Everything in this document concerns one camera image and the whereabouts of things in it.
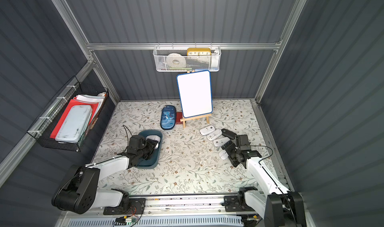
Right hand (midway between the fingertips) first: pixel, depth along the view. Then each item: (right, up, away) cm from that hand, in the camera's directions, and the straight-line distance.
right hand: (228, 150), depth 86 cm
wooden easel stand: (-18, +19, +15) cm, 30 cm away
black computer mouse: (+3, +7, +13) cm, 15 cm away
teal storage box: (-44, -7, 0) cm, 44 cm away
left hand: (-42, +2, +5) cm, 43 cm away
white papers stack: (-75, +29, -7) cm, 81 cm away
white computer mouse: (-11, +10, +14) cm, 21 cm away
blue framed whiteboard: (-19, +35, +5) cm, 40 cm away
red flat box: (-31, +20, +22) cm, 43 cm away
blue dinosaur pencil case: (-39, +19, +19) cm, 47 cm away
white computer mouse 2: (-6, +7, +11) cm, 14 cm away
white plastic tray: (-75, +17, -19) cm, 79 cm away
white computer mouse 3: (-2, -3, +3) cm, 5 cm away
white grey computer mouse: (-46, +6, +10) cm, 47 cm away
